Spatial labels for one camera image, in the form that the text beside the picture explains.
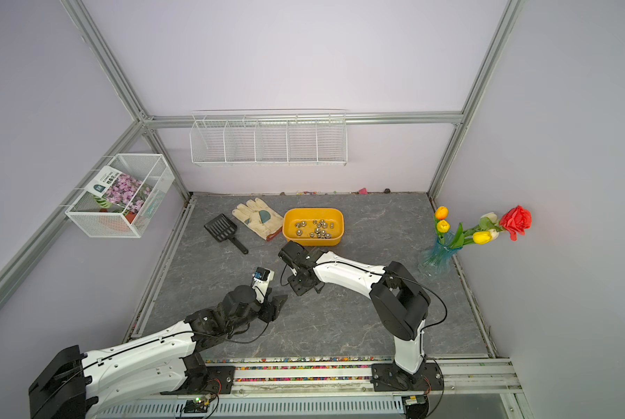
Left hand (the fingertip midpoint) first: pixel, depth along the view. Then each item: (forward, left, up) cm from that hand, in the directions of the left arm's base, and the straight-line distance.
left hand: (279, 295), depth 80 cm
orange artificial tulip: (+12, -49, +21) cm, 55 cm away
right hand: (+6, -7, -5) cm, 11 cm away
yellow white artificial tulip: (+4, -58, +20) cm, 61 cm away
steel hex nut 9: (+29, -11, -9) cm, 32 cm away
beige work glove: (+39, +11, -10) cm, 42 cm away
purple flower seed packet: (+24, +43, +25) cm, 55 cm away
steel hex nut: (+35, -8, -9) cm, 37 cm away
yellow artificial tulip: (+7, -47, +21) cm, 52 cm away
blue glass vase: (+9, -54, -2) cm, 54 cm away
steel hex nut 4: (+34, -16, -9) cm, 39 cm away
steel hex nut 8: (+33, -20, -9) cm, 39 cm away
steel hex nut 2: (+34, -6, -9) cm, 35 cm away
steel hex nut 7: (+31, -14, -9) cm, 35 cm away
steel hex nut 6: (+27, -18, -9) cm, 34 cm away
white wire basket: (+18, +49, +21) cm, 56 cm away
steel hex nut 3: (+31, -6, -10) cm, 33 cm away
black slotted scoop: (+35, +26, -10) cm, 45 cm away
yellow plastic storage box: (+33, -13, -9) cm, 36 cm away
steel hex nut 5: (+36, -13, -10) cm, 40 cm away
